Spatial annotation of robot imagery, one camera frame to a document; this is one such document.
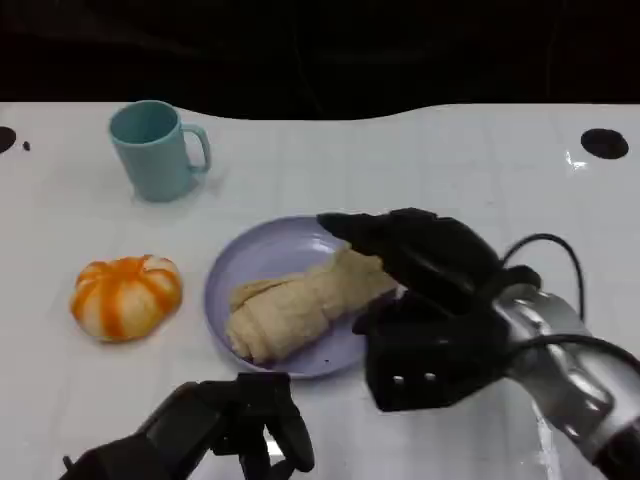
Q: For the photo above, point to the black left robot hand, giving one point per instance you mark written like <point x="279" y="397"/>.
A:
<point x="210" y="420"/>

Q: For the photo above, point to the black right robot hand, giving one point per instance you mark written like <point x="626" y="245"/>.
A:
<point x="430" y="255"/>

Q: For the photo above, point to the beige towel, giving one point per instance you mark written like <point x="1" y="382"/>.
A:
<point x="300" y="305"/>

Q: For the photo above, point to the orange and white bread roll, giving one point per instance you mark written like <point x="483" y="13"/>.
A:
<point x="125" y="300"/>

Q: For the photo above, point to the lilac plate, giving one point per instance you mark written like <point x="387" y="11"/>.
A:
<point x="270" y="245"/>

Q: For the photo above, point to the black table grommet hole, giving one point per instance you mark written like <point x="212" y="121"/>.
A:
<point x="6" y="140"/>
<point x="604" y="144"/>

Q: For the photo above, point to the black backdrop cloth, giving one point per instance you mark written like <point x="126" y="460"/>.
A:
<point x="320" y="50"/>

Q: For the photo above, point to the pale green mug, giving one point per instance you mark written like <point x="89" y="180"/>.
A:
<point x="150" y="165"/>

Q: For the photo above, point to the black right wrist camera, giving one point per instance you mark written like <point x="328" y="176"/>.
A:
<point x="425" y="360"/>

